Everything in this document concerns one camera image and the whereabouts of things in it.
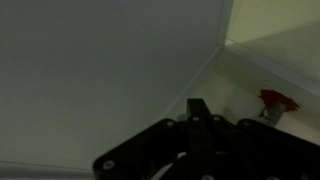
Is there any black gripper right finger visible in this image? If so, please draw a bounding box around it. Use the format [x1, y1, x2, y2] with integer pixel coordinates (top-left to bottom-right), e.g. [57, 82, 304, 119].
[199, 97, 320, 180]

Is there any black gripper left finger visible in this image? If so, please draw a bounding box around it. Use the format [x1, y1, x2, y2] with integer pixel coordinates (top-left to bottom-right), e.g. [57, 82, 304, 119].
[92, 97, 202, 180]

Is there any red handwheel valve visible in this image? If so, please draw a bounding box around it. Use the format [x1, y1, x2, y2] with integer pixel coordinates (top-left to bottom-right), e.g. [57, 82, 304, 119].
[258, 88, 301, 127]

